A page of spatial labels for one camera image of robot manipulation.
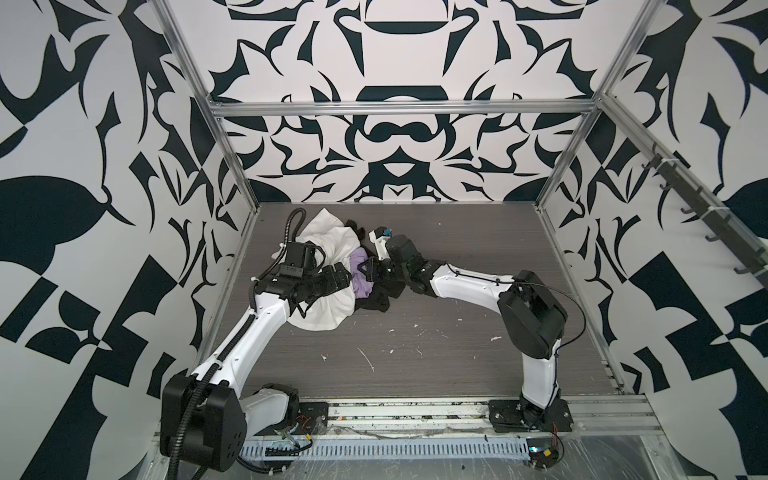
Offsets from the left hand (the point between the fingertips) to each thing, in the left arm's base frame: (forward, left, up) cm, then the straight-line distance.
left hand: (340, 275), depth 82 cm
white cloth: (+19, +3, -8) cm, 21 cm away
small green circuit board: (-40, -48, -16) cm, 64 cm away
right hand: (+4, -4, -2) cm, 6 cm away
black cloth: (-1, -11, -15) cm, 18 cm away
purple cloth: (0, -5, -6) cm, 8 cm away
